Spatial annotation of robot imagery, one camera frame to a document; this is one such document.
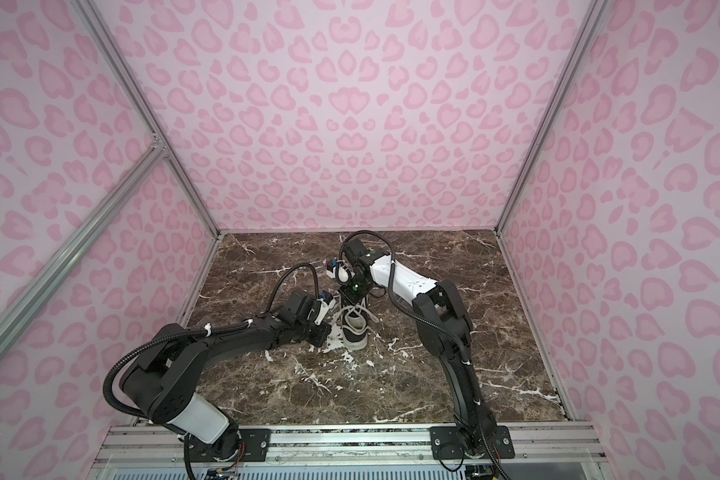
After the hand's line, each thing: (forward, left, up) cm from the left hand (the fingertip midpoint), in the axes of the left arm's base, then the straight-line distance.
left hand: (332, 326), depth 91 cm
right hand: (+9, -5, +3) cm, 11 cm away
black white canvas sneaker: (-3, -7, +4) cm, 9 cm away
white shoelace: (+4, -7, +3) cm, 8 cm away
